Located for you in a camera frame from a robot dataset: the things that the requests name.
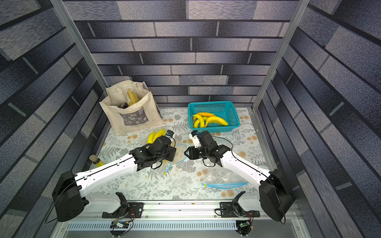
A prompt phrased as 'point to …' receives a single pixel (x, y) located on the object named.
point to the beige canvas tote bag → (123, 117)
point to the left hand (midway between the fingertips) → (176, 149)
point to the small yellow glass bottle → (94, 159)
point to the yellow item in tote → (133, 97)
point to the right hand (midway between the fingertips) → (186, 151)
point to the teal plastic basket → (225, 109)
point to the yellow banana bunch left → (153, 136)
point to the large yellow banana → (200, 118)
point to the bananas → (209, 118)
